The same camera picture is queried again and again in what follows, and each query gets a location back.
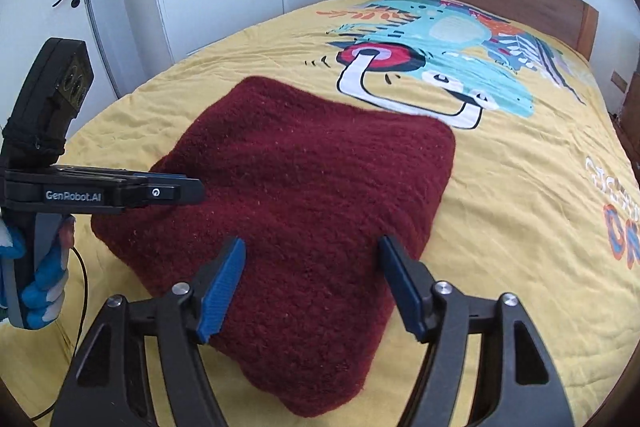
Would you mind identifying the white door with handle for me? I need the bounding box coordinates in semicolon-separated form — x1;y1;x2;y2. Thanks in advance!
0;0;117;135

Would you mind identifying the blue white gloved left hand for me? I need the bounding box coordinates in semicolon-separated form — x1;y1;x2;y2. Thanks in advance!
1;215;75;331

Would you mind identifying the black cable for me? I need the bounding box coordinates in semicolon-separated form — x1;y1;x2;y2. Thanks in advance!
29;246;89;423

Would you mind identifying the yellow printed bed cover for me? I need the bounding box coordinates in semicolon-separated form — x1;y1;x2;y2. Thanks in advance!
1;0;639;426

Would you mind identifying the maroon knitted sweater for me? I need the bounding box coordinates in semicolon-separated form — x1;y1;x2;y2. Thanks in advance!
91;77;456;417

